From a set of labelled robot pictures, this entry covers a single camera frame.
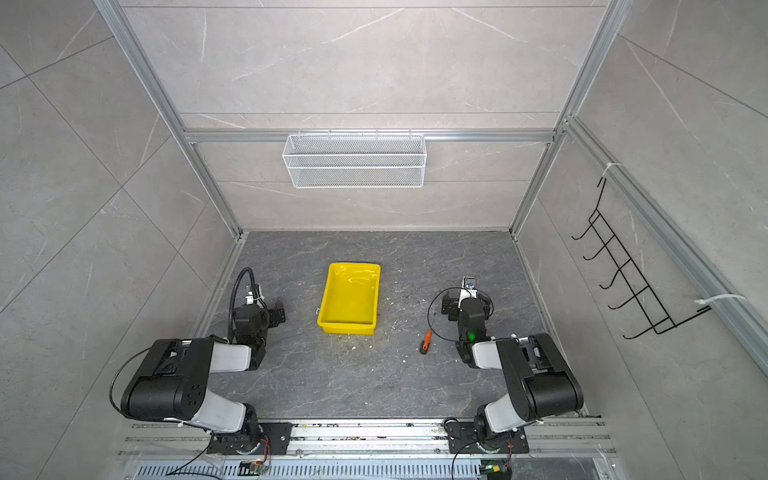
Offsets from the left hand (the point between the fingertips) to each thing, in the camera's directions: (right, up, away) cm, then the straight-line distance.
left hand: (260, 296), depth 93 cm
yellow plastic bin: (+28, -2, +7) cm, 29 cm away
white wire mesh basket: (+29, +45, +7) cm, 54 cm away
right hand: (+65, +2, +1) cm, 65 cm away
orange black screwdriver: (+52, -13, -5) cm, 54 cm away
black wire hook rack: (+97, +14, -21) cm, 100 cm away
